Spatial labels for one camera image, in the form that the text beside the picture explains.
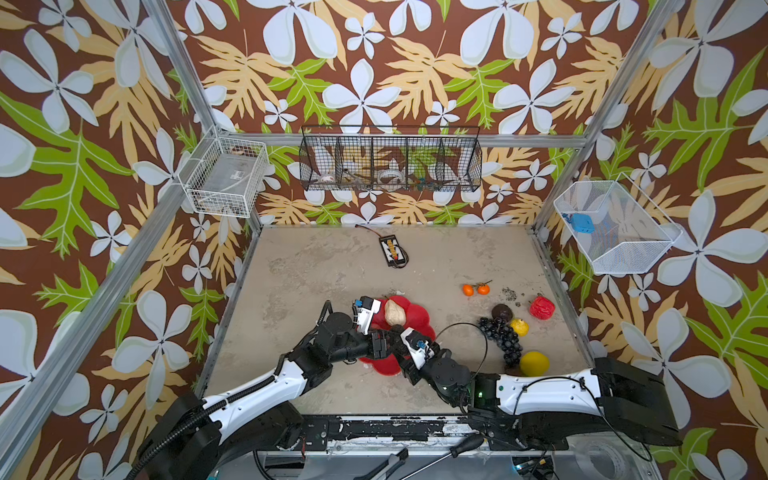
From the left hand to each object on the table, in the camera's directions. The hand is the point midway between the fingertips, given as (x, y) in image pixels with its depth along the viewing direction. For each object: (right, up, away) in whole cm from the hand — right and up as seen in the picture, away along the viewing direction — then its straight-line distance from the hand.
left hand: (400, 336), depth 74 cm
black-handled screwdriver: (+14, -26, -4) cm, 30 cm away
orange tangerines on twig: (+30, +9, +26) cm, 41 cm away
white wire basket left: (-51, +44, +12) cm, 68 cm away
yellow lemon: (+38, -10, +8) cm, 40 cm away
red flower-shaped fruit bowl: (+6, 0, +18) cm, 19 cm away
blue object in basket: (+55, +30, +12) cm, 63 cm away
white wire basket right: (+62, +29, +9) cm, 69 cm away
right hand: (-1, -2, +1) cm, 2 cm away
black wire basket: (-2, +53, +24) cm, 58 cm away
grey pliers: (-5, -31, -5) cm, 31 cm away
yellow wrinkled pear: (+37, -1, +14) cm, 40 cm away
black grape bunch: (+32, -4, +14) cm, 35 cm away
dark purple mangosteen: (+33, +3, +17) cm, 37 cm away
